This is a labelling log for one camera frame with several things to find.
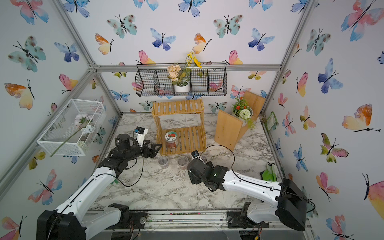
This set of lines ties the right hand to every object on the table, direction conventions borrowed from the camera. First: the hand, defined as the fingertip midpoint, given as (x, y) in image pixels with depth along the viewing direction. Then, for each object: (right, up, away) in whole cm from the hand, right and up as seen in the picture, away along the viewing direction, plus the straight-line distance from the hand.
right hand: (198, 168), depth 79 cm
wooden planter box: (+17, +20, +5) cm, 27 cm away
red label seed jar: (-9, +1, +10) cm, 13 cm away
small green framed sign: (+54, +26, +33) cm, 68 cm away
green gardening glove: (+41, -6, +9) cm, 43 cm away
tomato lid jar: (-17, +15, +14) cm, 27 cm away
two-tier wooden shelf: (-4, +13, +25) cm, 28 cm away
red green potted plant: (+26, +32, +12) cm, 43 cm away
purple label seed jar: (-21, +2, +10) cm, 23 cm away
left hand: (-23, +14, +1) cm, 27 cm away
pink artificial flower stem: (-57, +25, -5) cm, 63 cm away
